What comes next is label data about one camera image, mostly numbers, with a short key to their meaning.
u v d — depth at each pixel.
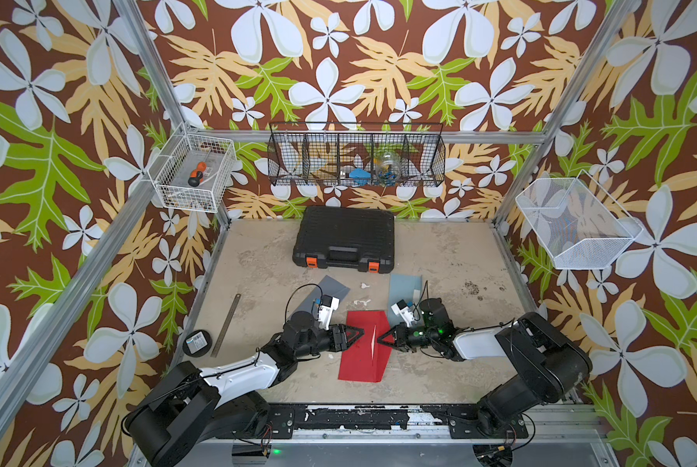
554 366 0.46
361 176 0.96
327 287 1.03
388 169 0.97
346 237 1.07
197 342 0.86
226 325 0.91
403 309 0.84
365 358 0.84
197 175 0.80
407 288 0.98
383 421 0.75
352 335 0.80
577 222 0.82
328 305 0.75
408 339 0.78
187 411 0.42
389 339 0.83
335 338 0.70
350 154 0.98
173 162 0.83
